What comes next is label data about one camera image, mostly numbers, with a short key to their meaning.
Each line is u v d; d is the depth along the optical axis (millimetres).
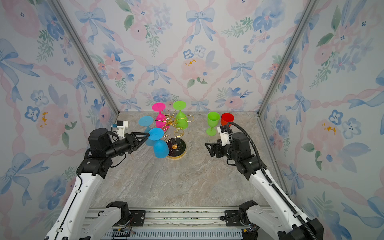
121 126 640
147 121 758
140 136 661
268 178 477
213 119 960
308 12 702
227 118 950
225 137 663
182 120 872
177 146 977
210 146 679
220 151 659
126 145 608
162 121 770
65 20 722
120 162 615
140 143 620
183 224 732
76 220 404
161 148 771
